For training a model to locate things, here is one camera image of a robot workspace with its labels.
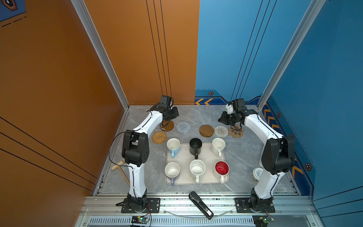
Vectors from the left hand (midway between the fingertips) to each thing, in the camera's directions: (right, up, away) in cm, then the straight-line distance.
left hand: (178, 112), depth 97 cm
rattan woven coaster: (-14, -18, +3) cm, 23 cm away
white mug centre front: (+12, -34, -12) cm, 38 cm away
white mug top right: (+27, -22, -4) cm, 35 cm away
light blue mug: (-3, -21, -6) cm, 22 cm away
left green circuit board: (-18, -56, -26) cm, 64 cm away
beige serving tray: (+5, -30, -5) cm, 30 cm away
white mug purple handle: (-3, -35, -14) cm, 38 cm away
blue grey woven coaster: (+3, -11, +9) cm, 15 cm away
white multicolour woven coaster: (+31, -14, +6) cm, 35 cm away
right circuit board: (+43, -56, -26) cm, 75 cm away
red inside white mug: (+26, -35, -12) cm, 46 cm away
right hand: (+26, -5, -4) cm, 27 cm away
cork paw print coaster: (+42, -14, +6) cm, 45 cm away
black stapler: (+12, -47, -26) cm, 55 cm away
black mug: (+12, -23, -5) cm, 26 cm away
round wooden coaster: (+21, -14, +9) cm, 26 cm away
